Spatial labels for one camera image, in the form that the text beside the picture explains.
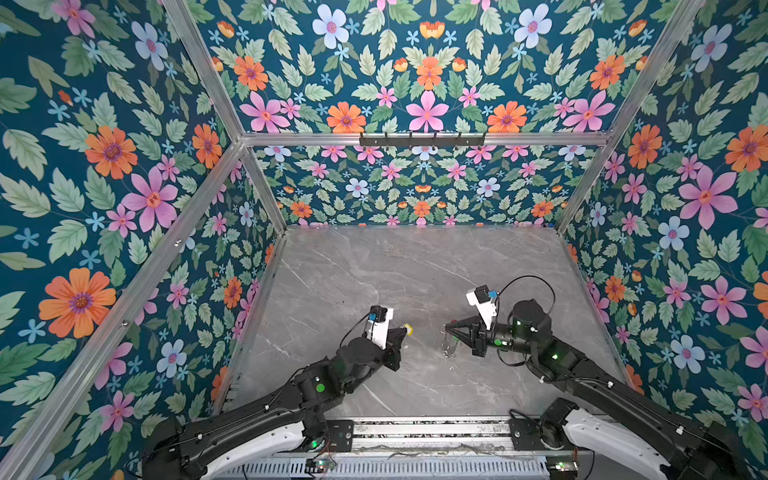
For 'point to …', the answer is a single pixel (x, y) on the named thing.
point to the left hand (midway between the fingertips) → (412, 329)
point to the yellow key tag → (409, 329)
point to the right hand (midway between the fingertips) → (447, 328)
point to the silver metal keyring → (448, 349)
